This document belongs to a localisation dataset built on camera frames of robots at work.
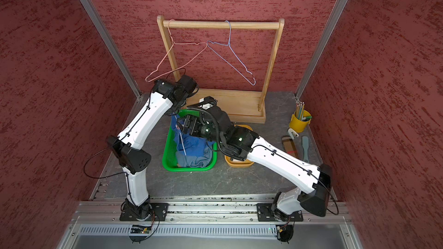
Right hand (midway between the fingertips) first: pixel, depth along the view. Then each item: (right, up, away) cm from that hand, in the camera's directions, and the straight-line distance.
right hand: (183, 127), depth 63 cm
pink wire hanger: (-12, +40, +37) cm, 55 cm away
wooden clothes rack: (+26, +10, +54) cm, 61 cm away
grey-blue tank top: (0, -18, +16) cm, 24 cm away
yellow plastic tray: (+22, -22, +25) cm, 40 cm away
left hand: (-10, +7, +15) cm, 19 cm away
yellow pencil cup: (+60, -3, +36) cm, 70 cm away
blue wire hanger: (+16, +41, +37) cm, 57 cm away
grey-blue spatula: (+61, -13, +32) cm, 70 cm away
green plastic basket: (-12, -18, +21) cm, 31 cm away
